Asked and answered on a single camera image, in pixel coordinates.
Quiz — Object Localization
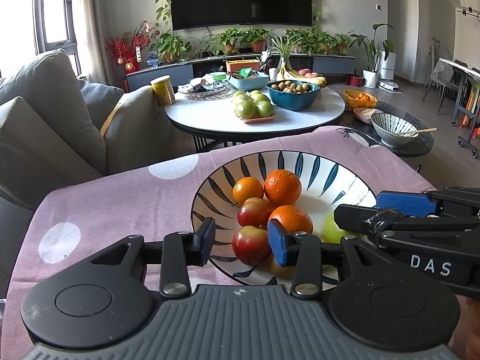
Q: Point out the green apple front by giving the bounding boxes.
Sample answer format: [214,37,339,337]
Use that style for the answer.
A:
[320,212,353,244]

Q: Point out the red yellow plum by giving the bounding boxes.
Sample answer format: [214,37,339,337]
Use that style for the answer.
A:
[232,226,272,266]

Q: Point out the dark red plum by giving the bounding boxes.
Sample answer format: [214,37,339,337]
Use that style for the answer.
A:
[237,197,272,229]

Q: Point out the large orange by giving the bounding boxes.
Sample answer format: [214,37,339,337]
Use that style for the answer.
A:
[264,169,302,206]

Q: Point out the small orange tangerine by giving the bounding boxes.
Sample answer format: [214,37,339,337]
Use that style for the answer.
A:
[232,176,264,206]

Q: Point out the brown longan fruit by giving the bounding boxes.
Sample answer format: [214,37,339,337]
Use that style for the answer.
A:
[269,258,295,281]

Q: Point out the medium orange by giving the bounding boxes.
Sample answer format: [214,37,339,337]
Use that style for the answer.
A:
[268,205,313,234]

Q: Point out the pink polka dot tablecloth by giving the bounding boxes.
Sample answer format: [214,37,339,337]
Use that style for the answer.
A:
[1,126,431,359]

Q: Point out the striped white ceramic bowl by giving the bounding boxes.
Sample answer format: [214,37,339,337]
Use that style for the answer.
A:
[190,150,376,286]

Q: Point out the wooden spoon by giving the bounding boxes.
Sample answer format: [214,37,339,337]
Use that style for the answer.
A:
[397,127,438,137]

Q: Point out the small striped bowl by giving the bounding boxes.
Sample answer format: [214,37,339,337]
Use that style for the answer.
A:
[370,112,419,148]

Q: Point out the rolling desk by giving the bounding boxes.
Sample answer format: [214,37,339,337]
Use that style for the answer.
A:
[439,58,479,159]

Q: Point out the orange fruit basket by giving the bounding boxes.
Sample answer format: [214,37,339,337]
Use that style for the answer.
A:
[343,89,377,110]

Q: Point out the white round coffee table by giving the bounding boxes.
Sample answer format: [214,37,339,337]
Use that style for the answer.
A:
[166,88,345,135]

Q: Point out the tall potted plant white pot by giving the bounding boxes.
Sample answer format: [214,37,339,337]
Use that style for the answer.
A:
[349,23,394,89]

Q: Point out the plate of green apples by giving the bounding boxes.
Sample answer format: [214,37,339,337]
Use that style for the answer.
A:
[231,90,276,123]

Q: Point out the blue bowl of longans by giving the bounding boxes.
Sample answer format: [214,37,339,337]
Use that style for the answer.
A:
[266,80,321,111]

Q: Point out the glass plate with snacks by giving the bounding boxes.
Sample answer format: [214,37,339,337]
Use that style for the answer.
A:
[175,77,234,101]

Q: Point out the yellow canister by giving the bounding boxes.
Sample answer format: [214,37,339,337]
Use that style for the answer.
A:
[151,75,176,107]

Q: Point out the tv console cabinet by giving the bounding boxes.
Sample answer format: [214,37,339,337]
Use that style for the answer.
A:
[126,53,356,91]

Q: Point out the grey sofa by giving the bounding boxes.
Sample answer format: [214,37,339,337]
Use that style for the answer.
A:
[0,48,178,211]

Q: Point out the banana bunch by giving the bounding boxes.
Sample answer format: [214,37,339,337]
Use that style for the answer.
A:
[277,65,327,88]

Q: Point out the light blue tray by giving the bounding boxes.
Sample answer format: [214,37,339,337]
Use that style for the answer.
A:
[227,72,269,91]

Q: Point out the orange box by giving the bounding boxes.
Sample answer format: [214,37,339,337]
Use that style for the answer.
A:
[225,59,260,73]

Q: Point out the red flower decoration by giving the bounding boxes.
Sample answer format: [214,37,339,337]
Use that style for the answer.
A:
[105,20,160,74]

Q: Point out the window frame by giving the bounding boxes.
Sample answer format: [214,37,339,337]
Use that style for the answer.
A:
[33,0,81,76]

